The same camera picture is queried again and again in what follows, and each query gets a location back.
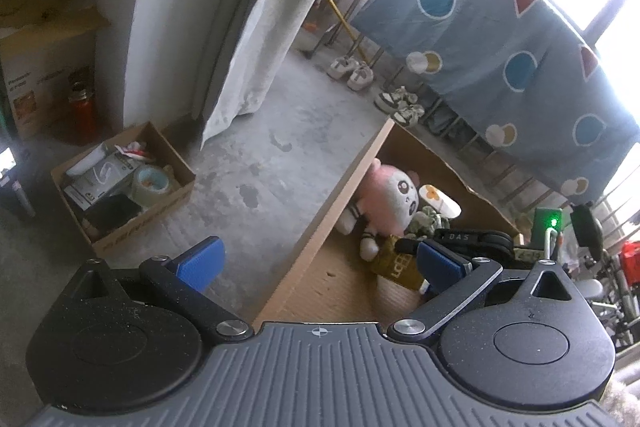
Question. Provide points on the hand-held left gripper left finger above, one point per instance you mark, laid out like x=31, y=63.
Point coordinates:
x=202, y=264

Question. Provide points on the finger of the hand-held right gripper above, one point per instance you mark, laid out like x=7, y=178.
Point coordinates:
x=475, y=243
x=407, y=246

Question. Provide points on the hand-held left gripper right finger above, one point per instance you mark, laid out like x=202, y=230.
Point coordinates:
x=437, y=264

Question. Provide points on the green floral soft item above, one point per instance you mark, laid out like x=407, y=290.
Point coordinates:
x=425, y=222

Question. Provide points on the pink plush doll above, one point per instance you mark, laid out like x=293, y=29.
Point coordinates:
x=390, y=197

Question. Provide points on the white flower-print soft item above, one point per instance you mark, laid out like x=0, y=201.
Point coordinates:
x=440, y=199

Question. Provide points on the large cardboard box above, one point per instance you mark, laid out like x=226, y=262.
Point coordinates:
x=340, y=287

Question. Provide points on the black padded seat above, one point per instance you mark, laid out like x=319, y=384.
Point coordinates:
x=587, y=232

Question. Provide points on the metal railing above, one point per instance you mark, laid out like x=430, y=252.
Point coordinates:
x=501, y=180

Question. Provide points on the small cardboard box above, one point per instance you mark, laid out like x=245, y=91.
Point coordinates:
x=165, y=207

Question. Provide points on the red plastic bag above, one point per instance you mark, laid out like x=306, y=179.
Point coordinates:
x=631, y=262

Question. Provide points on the clear tape roll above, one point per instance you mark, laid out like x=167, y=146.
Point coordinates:
x=150, y=183

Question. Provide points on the black wallet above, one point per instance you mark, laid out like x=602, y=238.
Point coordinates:
x=112, y=212

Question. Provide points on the white printed packet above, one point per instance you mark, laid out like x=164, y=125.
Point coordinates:
x=97, y=182

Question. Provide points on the red thermos bottle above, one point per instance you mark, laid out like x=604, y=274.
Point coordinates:
x=82, y=114

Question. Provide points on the white fleece clothing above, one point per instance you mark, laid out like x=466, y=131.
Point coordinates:
x=625, y=399

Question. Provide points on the blue circle-print hanging blanket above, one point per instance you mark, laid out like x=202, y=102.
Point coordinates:
x=500, y=32

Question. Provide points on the yellow broom stick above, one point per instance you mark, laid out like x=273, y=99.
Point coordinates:
x=347, y=29

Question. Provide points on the white curtain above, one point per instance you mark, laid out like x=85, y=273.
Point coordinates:
x=240, y=32

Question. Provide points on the large printed carton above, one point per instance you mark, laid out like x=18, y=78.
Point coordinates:
x=45, y=57

